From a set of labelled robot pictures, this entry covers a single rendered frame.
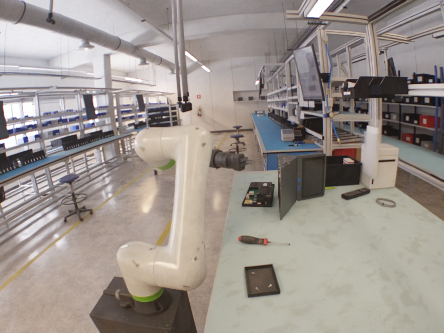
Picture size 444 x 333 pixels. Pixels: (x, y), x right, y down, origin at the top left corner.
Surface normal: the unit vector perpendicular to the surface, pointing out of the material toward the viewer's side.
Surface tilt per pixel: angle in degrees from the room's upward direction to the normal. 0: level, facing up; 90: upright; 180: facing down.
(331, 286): 0
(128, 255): 18
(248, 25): 90
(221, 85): 90
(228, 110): 90
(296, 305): 0
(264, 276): 0
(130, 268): 87
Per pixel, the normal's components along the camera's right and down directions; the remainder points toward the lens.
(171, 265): -0.19, -0.53
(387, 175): -0.11, 0.26
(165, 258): -0.15, -0.75
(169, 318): -0.07, -0.96
